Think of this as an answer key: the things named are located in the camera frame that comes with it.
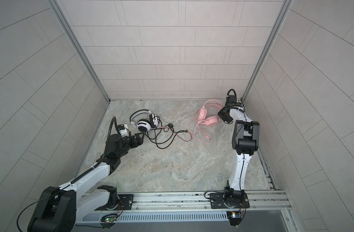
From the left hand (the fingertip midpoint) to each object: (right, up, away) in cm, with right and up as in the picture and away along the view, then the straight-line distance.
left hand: (144, 132), depth 84 cm
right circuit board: (+48, -38, -16) cm, 63 cm away
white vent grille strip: (+12, -37, -17) cm, 43 cm away
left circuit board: (-10, -36, -20) cm, 42 cm away
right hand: (+50, +11, +18) cm, 55 cm away
